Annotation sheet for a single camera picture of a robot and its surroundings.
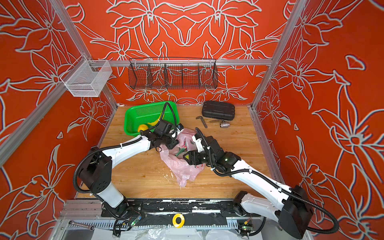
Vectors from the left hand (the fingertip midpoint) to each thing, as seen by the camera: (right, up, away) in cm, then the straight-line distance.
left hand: (175, 136), depth 89 cm
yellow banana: (-17, +8, +18) cm, 26 cm away
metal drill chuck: (+33, +6, +15) cm, 37 cm away
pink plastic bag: (+6, -15, -18) cm, 24 cm away
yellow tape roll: (+4, -39, -20) cm, 44 cm away
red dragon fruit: (+5, -8, 0) cm, 9 cm away
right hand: (+6, -8, -15) cm, 18 cm away
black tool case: (+30, +17, +18) cm, 39 cm away
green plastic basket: (-31, +14, +22) cm, 41 cm away
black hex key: (+19, +9, +21) cm, 30 cm away
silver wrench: (-37, -40, -20) cm, 59 cm away
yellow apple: (-23, +5, +10) cm, 26 cm away
